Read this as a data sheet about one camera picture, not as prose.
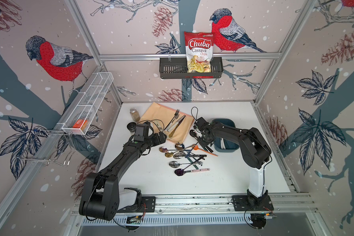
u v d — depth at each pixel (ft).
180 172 2.76
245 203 2.34
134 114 3.40
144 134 2.28
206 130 2.36
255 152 1.70
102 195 1.33
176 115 3.62
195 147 3.10
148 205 2.39
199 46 2.68
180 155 3.01
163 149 3.02
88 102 2.60
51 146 1.89
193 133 3.21
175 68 3.11
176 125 3.46
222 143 3.12
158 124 2.72
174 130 3.39
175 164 2.78
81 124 2.10
